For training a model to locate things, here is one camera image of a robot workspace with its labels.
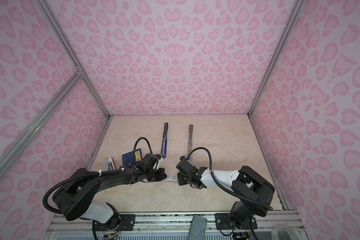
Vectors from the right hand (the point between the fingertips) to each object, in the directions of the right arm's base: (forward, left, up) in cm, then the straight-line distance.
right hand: (179, 177), depth 86 cm
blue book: (+13, +34, -2) cm, 36 cm away
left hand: (+1, +6, 0) cm, 6 cm away
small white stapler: (+8, +43, 0) cm, 44 cm away
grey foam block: (-24, -10, +1) cm, 26 cm away
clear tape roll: (-25, -53, +2) cm, 59 cm away
